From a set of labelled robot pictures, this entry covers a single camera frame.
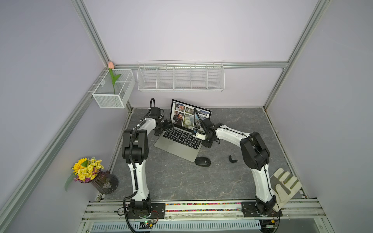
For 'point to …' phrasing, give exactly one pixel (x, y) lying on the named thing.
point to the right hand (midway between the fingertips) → (205, 140)
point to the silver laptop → (178, 140)
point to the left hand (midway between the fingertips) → (170, 128)
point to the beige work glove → (283, 188)
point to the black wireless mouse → (203, 161)
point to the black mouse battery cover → (232, 160)
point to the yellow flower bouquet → (90, 170)
